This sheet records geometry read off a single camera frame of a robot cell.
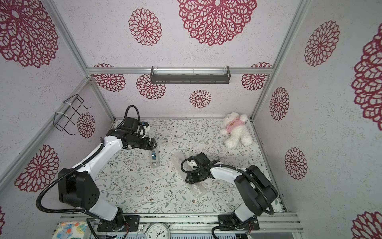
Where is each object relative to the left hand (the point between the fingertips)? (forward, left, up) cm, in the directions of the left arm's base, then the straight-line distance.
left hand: (150, 145), depth 86 cm
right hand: (-14, -22, -14) cm, 30 cm away
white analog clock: (-41, -9, -10) cm, 43 cm away
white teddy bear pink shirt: (+22, -55, -8) cm, 59 cm away
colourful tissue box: (-40, +31, -9) cm, 52 cm away
